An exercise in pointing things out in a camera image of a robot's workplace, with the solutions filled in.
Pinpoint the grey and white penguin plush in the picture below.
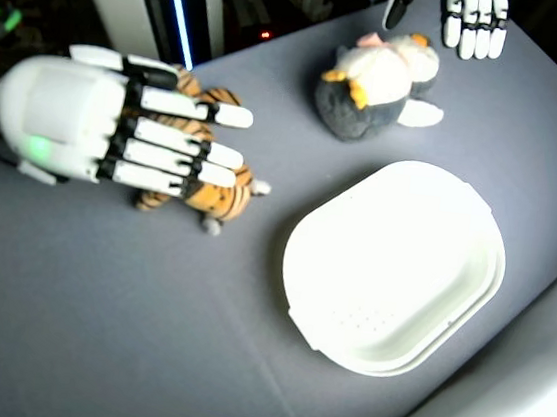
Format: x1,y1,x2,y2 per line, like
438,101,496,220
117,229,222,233
309,21,454,153

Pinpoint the white oval plastic basin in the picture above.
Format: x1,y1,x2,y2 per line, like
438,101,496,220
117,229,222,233
269,146,518,391

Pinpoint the black box with red light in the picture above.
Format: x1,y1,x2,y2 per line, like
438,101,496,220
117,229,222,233
224,9,294,61

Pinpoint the white rounded casing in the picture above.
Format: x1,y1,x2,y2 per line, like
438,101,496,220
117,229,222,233
364,234,557,417

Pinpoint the grey table cloth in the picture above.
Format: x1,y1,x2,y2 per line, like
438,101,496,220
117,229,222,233
0,0,557,417

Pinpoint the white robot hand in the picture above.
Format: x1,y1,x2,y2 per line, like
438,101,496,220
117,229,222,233
0,34,261,209
379,0,513,65

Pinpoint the orange striped tiger plush toy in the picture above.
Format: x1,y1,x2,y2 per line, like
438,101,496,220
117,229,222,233
130,61,285,242

